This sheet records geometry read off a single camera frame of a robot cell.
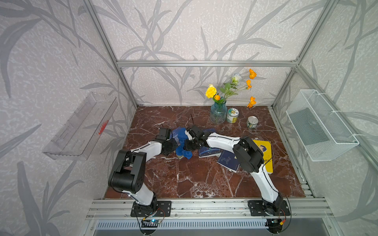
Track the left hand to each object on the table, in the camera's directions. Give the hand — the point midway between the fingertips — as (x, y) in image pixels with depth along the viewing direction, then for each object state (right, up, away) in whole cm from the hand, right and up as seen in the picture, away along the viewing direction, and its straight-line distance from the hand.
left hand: (176, 145), depth 95 cm
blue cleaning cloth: (+3, -3, -4) cm, 6 cm away
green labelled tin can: (+40, +21, +10) cm, 46 cm away
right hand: (+5, -1, 0) cm, 5 cm away
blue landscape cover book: (+2, +6, +5) cm, 8 cm away
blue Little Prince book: (+20, -4, -2) cm, 21 cm away
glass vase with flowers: (+29, +23, +7) cm, 37 cm away
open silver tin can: (+54, +15, +9) cm, 56 cm away
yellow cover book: (+58, 0, -2) cm, 58 cm away
